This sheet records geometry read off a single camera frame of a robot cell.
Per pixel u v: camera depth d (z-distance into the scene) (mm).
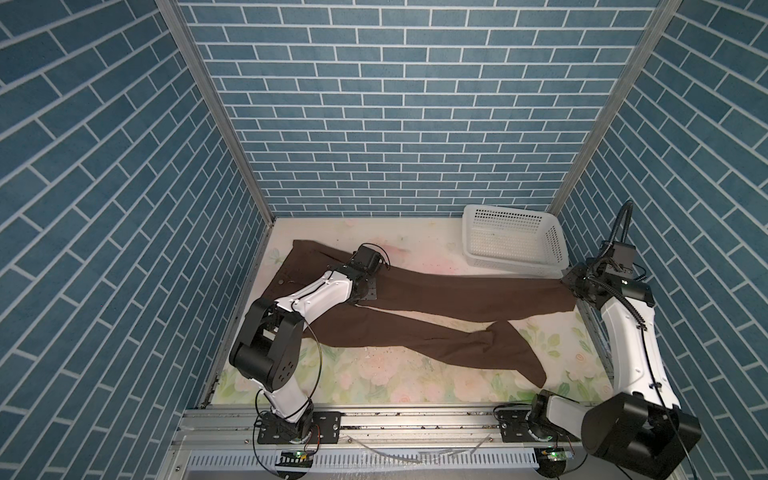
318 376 449
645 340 449
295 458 722
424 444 722
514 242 1148
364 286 848
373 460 770
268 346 460
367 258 737
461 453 707
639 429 428
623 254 581
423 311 958
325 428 740
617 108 880
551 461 721
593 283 549
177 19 707
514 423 739
